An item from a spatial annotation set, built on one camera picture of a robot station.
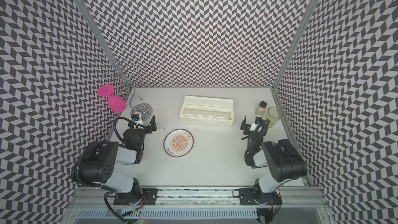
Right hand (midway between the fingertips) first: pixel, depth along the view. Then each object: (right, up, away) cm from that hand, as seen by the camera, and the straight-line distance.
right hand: (254, 120), depth 89 cm
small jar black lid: (+8, +9, +8) cm, 14 cm away
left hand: (-63, +2, +1) cm, 63 cm away
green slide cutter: (-13, 0, +4) cm, 14 cm away
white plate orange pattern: (-44, -14, +2) cm, 47 cm away
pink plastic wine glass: (-76, +10, -8) cm, 77 cm away
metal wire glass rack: (-92, +29, +28) cm, 100 cm away
